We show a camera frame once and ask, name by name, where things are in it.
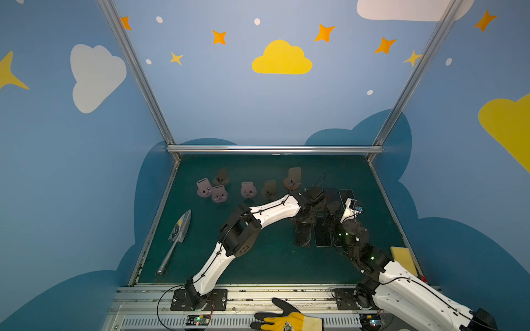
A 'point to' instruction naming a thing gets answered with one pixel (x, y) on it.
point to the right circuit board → (371, 321)
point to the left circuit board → (197, 320)
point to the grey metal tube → (177, 236)
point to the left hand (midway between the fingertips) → (311, 220)
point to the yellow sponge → (403, 256)
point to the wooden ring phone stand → (293, 181)
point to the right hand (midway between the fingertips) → (336, 207)
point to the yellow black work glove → (288, 319)
